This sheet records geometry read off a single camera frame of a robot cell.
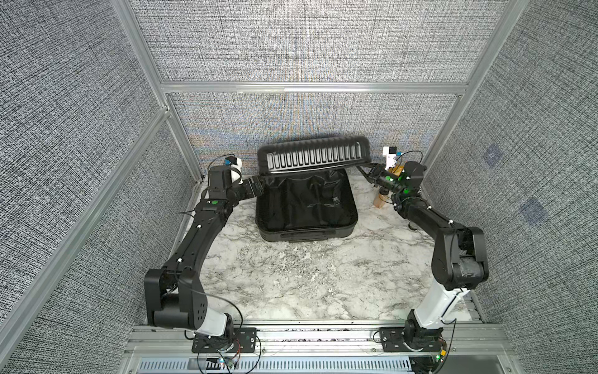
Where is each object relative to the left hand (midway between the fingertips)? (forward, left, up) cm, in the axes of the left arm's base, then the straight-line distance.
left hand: (260, 178), depth 82 cm
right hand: (+3, -34, +5) cm, 35 cm away
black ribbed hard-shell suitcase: (+12, -19, -25) cm, 34 cm away
